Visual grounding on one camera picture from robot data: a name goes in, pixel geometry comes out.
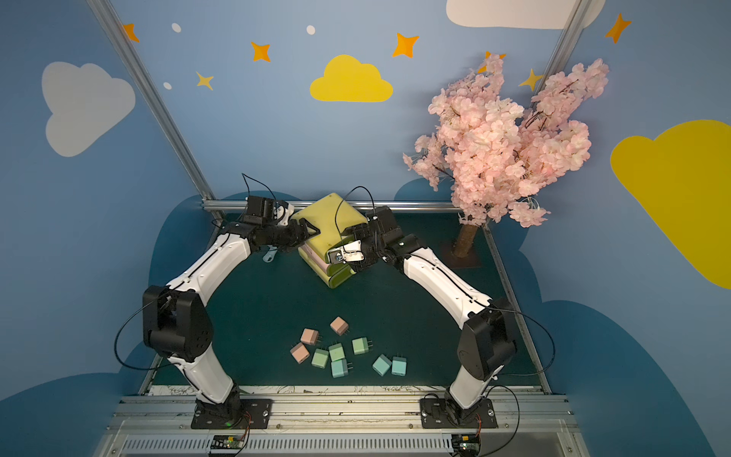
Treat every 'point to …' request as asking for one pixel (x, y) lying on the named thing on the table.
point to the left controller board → (222, 443)
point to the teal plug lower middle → (339, 368)
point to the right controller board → (465, 444)
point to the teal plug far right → (399, 366)
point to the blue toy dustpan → (270, 254)
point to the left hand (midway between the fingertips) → (312, 232)
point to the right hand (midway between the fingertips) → (352, 235)
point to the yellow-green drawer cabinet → (330, 216)
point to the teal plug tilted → (382, 365)
